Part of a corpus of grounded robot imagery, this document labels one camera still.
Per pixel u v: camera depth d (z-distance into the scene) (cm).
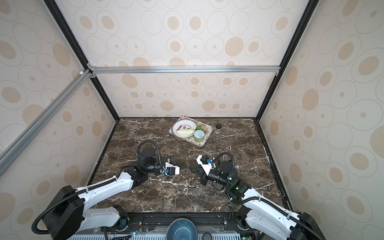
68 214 40
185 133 106
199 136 102
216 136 102
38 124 60
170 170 59
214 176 64
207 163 61
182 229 71
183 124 116
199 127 103
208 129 113
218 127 102
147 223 75
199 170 65
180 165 62
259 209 50
